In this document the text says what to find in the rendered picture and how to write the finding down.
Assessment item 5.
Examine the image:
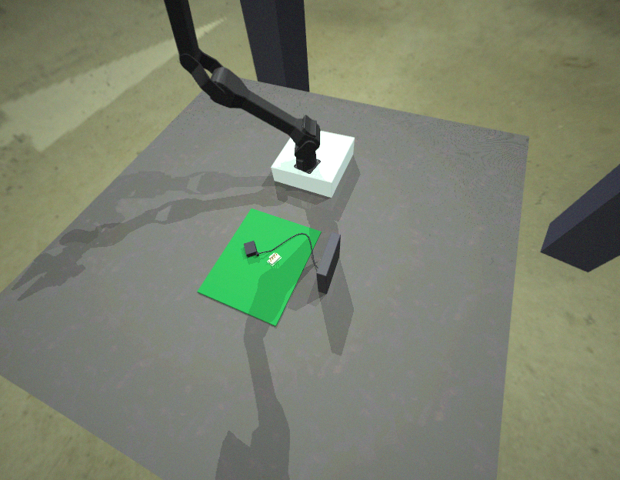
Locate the green circuit board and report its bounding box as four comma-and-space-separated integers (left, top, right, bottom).
198, 208, 322, 326

